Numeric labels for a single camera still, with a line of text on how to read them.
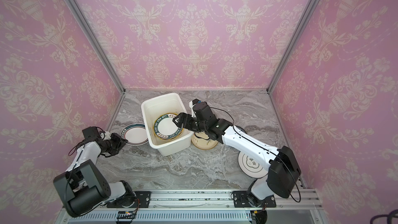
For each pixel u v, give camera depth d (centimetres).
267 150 45
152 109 92
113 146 74
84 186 43
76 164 46
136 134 91
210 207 74
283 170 41
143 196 75
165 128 97
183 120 66
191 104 71
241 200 73
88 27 85
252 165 85
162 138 92
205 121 57
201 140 92
